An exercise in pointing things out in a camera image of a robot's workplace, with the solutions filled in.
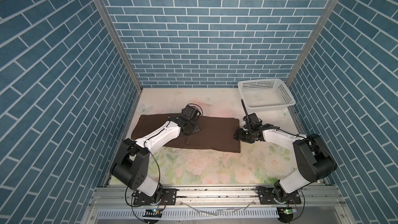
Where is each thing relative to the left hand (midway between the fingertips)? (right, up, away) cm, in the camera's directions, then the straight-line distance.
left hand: (197, 129), depth 89 cm
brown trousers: (+11, -4, +5) cm, 13 cm away
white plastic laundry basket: (+51, +21, +30) cm, 63 cm away
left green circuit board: (-20, -37, -17) cm, 45 cm away
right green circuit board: (+43, -36, -17) cm, 58 cm away
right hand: (+23, -5, +4) cm, 24 cm away
